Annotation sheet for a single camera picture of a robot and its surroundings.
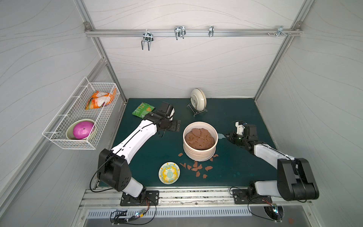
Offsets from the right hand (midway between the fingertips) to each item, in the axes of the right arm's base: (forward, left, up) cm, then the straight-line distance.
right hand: (225, 133), depth 91 cm
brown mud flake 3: (-25, +14, -7) cm, 30 cm away
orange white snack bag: (0, +70, +29) cm, 76 cm away
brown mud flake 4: (-20, +26, -6) cm, 34 cm away
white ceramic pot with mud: (-7, +17, +4) cm, 19 cm away
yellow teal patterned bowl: (-25, +35, -6) cm, 43 cm away
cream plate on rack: (+22, +18, +9) cm, 30 cm away
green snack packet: (+22, +62, -4) cm, 66 cm away
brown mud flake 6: (-13, +29, -6) cm, 33 cm away
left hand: (-2, +33, +11) cm, 35 cm away
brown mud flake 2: (-21, +23, -7) cm, 32 cm away
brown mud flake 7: (-19, +19, -7) cm, 28 cm away
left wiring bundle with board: (-47, +57, -6) cm, 74 cm away
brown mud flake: (-24, +18, -7) cm, 31 cm away
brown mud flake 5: (-20, +11, -7) cm, 24 cm away
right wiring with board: (-40, -21, -10) cm, 47 cm away
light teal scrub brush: (-1, +3, -3) cm, 4 cm away
